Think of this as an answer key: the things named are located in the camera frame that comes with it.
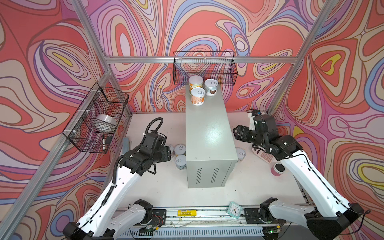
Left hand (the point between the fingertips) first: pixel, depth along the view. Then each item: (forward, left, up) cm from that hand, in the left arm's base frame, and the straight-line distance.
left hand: (166, 151), depth 74 cm
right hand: (+6, -37, +6) cm, 38 cm away
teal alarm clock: (-23, -34, -20) cm, 46 cm away
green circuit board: (-31, +10, -23) cm, 40 cm away
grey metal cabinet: (-9, -21, +13) cm, 26 cm away
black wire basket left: (+5, +39, +9) cm, 40 cm away
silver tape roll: (+12, +30, +10) cm, 34 cm away
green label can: (+7, -43, -16) cm, 46 cm away
